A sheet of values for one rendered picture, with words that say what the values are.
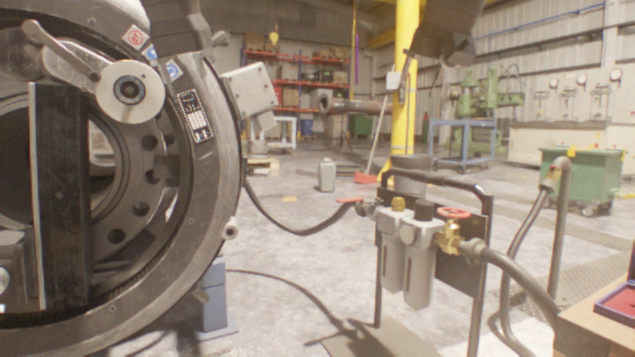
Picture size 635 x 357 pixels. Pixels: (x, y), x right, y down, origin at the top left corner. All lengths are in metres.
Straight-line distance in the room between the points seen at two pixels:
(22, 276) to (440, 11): 0.71
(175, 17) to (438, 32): 0.35
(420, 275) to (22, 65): 0.92
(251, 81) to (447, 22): 0.42
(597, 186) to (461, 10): 2.90
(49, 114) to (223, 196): 0.33
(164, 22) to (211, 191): 0.34
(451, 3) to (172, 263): 0.65
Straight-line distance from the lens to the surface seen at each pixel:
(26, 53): 0.72
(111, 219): 0.82
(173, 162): 0.78
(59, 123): 0.66
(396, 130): 4.02
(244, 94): 0.72
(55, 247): 0.69
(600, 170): 3.27
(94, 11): 0.69
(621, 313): 0.53
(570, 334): 0.51
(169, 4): 0.48
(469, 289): 0.87
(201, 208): 0.69
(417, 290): 0.88
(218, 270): 1.12
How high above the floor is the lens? 0.69
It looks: 6 degrees down
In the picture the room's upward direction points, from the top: 1 degrees clockwise
